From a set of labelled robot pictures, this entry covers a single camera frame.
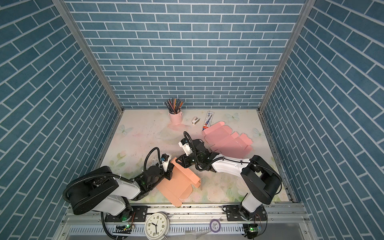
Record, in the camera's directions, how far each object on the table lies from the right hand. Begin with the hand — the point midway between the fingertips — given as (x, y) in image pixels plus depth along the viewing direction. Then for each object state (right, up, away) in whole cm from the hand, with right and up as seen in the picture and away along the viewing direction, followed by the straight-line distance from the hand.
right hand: (175, 159), depth 82 cm
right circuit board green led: (+38, -31, -12) cm, 50 cm away
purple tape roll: (+19, -30, -12) cm, 37 cm away
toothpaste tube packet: (+20, +23, +30) cm, 43 cm away
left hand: (-1, -3, +4) cm, 5 cm away
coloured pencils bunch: (-5, +33, +26) cm, 42 cm away
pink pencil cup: (-4, +23, +26) cm, 35 cm away
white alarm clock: (-6, -27, -15) cm, 31 cm away
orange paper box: (+2, -15, 0) cm, 15 cm away
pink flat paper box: (+28, +8, +20) cm, 35 cm away
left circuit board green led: (-24, -31, -11) cm, 40 cm away
